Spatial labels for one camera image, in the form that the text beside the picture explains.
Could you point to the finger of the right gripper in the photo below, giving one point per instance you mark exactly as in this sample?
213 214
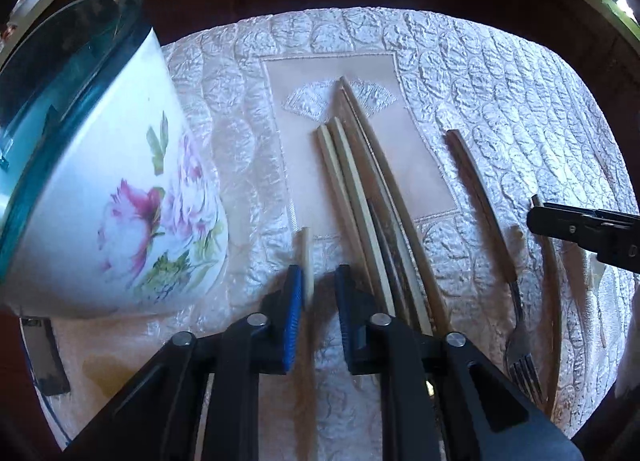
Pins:
612 236

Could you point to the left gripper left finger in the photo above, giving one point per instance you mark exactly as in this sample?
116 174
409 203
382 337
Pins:
277 345

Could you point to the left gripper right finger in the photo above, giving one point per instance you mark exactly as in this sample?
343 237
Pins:
355 308

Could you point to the light bamboo chopstick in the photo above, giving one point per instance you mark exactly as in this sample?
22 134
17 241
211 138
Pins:
358 202
337 182

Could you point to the long tan wooden chopstick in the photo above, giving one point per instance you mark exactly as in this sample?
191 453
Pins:
436 303

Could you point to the white plastic ladle spoon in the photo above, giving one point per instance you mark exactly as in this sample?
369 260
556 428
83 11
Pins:
307 262

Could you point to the wooden handled metal fork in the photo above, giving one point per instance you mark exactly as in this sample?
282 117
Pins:
518 354

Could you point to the floral white enamel cup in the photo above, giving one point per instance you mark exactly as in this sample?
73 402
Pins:
106 205

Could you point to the white quilted table cloth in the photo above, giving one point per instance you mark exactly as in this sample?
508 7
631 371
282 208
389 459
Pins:
255 93

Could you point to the black phone on table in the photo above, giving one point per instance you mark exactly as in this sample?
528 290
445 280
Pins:
43 357

